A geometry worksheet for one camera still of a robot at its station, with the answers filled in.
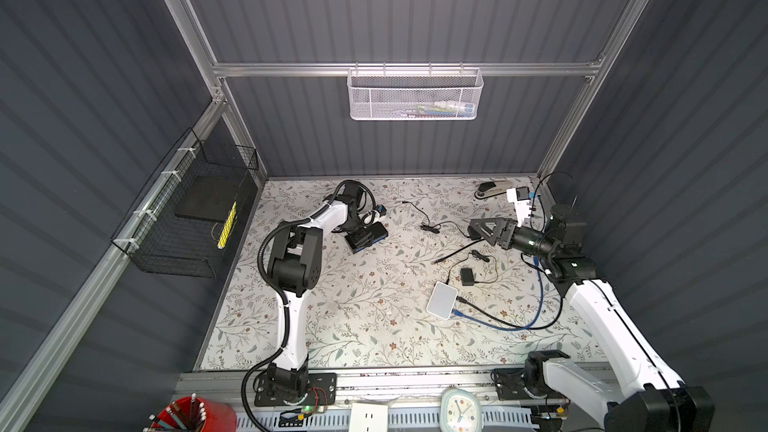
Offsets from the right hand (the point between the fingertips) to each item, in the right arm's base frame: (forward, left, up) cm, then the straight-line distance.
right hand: (480, 227), depth 72 cm
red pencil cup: (-37, +63, -14) cm, 74 cm away
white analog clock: (-35, +6, -24) cm, 43 cm away
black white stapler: (+34, -15, -23) cm, 43 cm away
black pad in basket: (+8, +69, +3) cm, 70 cm away
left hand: (+16, +33, -26) cm, 45 cm away
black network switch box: (+17, +27, -25) cm, 40 cm away
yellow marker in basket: (-1, +61, +2) cm, 61 cm away
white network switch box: (-8, +7, -26) cm, 28 cm away
